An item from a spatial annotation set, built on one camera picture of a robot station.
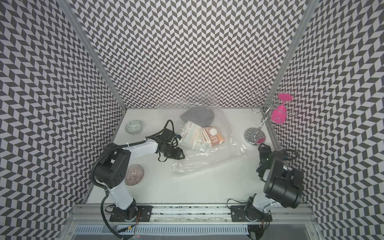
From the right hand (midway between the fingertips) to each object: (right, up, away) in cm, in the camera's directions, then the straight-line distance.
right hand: (259, 148), depth 92 cm
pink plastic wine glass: (+7, +20, -9) cm, 23 cm away
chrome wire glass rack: (0, +7, +7) cm, 10 cm away
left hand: (-49, -6, 0) cm, 49 cm away
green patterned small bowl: (-84, +13, +13) cm, 86 cm away
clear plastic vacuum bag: (-39, -8, -4) cm, 40 cm away
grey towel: (-36, +21, +18) cm, 46 cm away
